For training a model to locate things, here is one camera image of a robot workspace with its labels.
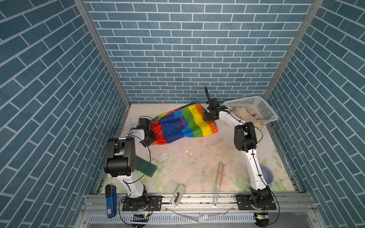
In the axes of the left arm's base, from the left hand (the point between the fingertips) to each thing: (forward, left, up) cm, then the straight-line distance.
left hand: (154, 138), depth 98 cm
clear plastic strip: (-47, -27, -1) cm, 54 cm away
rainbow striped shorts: (+13, -22, +3) cm, 26 cm away
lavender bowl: (-27, -69, +4) cm, 74 cm away
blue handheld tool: (-36, +17, +3) cm, 40 cm away
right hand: (+19, -37, +2) cm, 42 cm away
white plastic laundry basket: (+30, -81, +6) cm, 87 cm away
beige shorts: (+13, -68, +9) cm, 70 cm away
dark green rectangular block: (-21, +2, +1) cm, 21 cm away
